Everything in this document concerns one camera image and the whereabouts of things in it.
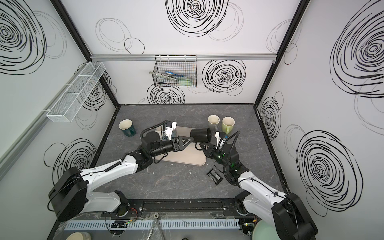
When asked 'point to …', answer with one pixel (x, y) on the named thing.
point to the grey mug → (213, 120)
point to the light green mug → (228, 123)
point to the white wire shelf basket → (71, 101)
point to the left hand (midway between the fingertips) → (192, 141)
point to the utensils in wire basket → (170, 77)
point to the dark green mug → (127, 127)
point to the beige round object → (79, 236)
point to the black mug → (200, 135)
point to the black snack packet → (216, 178)
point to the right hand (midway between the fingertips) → (198, 146)
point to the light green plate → (265, 230)
